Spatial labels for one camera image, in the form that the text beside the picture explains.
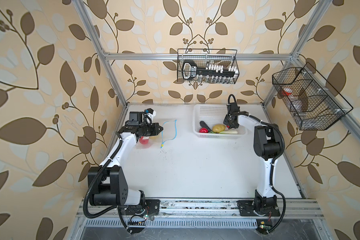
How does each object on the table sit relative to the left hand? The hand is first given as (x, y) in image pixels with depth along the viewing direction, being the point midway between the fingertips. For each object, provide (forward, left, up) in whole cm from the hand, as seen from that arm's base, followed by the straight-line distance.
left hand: (162, 127), depth 84 cm
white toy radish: (+6, -42, -12) cm, 44 cm away
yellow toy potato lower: (+10, -34, -13) cm, 38 cm away
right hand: (+17, -44, -16) cm, 50 cm away
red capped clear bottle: (+15, -69, +15) cm, 72 cm away
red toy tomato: (+8, -25, -14) cm, 30 cm away
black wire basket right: (+5, -77, +16) cm, 79 cm away
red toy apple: (-1, +14, -16) cm, 21 cm away
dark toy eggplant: (+14, -26, -16) cm, 34 cm away
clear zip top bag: (+3, -3, -11) cm, 12 cm away
